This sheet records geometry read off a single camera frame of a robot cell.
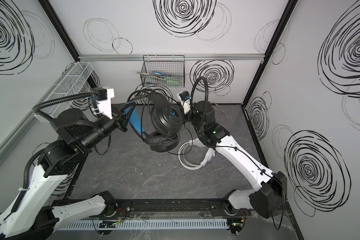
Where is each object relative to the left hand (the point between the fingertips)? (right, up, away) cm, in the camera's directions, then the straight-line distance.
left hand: (133, 104), depth 50 cm
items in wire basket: (+2, +18, +35) cm, 39 cm away
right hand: (+13, +2, +17) cm, 22 cm away
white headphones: (+32, -28, +34) cm, 54 cm away
